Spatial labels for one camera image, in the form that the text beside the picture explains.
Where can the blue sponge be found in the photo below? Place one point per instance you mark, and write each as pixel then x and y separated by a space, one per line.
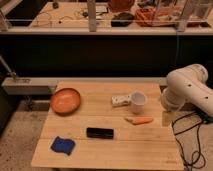
pixel 61 145

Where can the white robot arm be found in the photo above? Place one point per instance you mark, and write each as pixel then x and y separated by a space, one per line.
pixel 188 84

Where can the white mug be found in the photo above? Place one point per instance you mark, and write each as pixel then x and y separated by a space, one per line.
pixel 138 100

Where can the orange plate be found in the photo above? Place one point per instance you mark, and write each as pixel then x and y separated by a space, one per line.
pixel 65 101

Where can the orange toy carrot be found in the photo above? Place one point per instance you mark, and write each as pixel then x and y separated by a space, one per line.
pixel 139 120

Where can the black rectangular box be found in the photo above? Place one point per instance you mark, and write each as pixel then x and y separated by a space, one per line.
pixel 100 133

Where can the black pouch on bench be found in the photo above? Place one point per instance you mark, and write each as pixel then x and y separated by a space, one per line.
pixel 122 20

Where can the orange crate on bench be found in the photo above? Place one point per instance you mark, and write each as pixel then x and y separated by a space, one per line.
pixel 152 17

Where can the metal clamp bracket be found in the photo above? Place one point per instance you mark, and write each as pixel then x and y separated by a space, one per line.
pixel 12 73

